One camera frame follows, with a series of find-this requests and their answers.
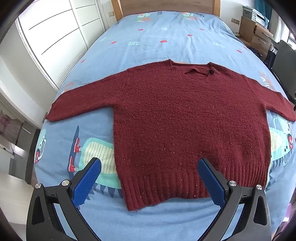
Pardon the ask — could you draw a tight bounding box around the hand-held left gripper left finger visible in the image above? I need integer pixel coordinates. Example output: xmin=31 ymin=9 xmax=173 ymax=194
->
xmin=26 ymin=157 xmax=102 ymax=241

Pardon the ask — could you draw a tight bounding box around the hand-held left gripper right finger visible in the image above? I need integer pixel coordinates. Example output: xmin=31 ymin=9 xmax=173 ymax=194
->
xmin=197 ymin=158 xmax=272 ymax=241

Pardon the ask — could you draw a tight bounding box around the dark red knit sweater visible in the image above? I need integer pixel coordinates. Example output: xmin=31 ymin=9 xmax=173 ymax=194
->
xmin=45 ymin=59 xmax=296 ymax=212

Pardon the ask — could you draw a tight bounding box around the black chair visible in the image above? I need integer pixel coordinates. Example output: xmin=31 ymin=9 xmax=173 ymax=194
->
xmin=272 ymin=39 xmax=296 ymax=98

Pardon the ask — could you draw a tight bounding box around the white wardrobe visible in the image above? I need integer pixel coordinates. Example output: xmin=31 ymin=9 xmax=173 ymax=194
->
xmin=16 ymin=0 xmax=116 ymax=91

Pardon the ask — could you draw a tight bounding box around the blue printed bed sheet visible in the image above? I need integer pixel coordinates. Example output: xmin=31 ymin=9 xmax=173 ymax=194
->
xmin=33 ymin=10 xmax=296 ymax=241

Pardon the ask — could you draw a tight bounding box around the wooden drawer cabinet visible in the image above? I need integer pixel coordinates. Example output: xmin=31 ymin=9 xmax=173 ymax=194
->
xmin=238 ymin=16 xmax=274 ymax=54

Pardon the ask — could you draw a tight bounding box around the teal curtain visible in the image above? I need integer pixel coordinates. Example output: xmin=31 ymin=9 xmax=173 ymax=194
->
xmin=254 ymin=0 xmax=274 ymax=20

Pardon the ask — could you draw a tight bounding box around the wooden headboard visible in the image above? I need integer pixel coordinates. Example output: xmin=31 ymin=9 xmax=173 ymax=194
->
xmin=111 ymin=0 xmax=221 ymax=21

